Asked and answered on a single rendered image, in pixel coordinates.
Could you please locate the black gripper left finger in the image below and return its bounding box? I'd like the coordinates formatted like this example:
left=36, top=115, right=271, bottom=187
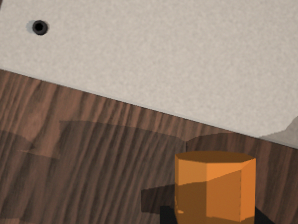
left=160, top=206, right=178, bottom=224

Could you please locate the orange hexagonal prism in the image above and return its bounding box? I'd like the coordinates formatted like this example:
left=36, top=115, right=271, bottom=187
left=175, top=151, right=256, bottom=224

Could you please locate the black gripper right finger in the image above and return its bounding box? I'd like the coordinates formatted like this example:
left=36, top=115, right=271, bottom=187
left=254, top=207, right=275, bottom=224

